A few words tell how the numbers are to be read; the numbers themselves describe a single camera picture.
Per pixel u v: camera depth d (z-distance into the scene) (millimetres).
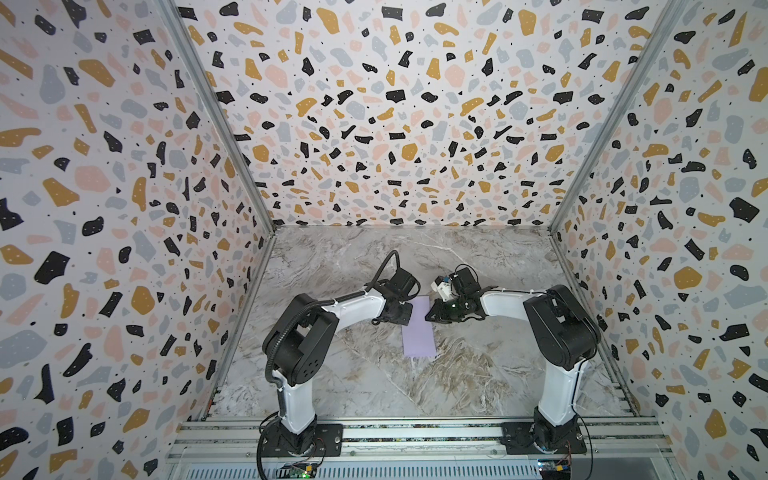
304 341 487
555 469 716
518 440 733
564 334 522
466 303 763
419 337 920
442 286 924
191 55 750
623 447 747
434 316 872
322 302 534
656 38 748
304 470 702
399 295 747
